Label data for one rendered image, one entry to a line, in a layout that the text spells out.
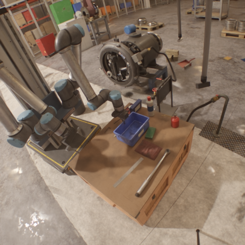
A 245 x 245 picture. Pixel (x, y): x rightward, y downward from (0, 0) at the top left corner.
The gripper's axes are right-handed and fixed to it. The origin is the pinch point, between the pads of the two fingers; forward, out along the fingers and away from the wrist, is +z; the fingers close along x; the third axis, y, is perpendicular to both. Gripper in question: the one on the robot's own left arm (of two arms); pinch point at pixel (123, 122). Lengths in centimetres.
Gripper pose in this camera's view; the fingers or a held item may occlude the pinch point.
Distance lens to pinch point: 149.4
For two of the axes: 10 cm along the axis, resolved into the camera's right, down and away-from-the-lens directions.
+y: 6.0, -6.6, 4.4
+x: -7.7, -3.4, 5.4
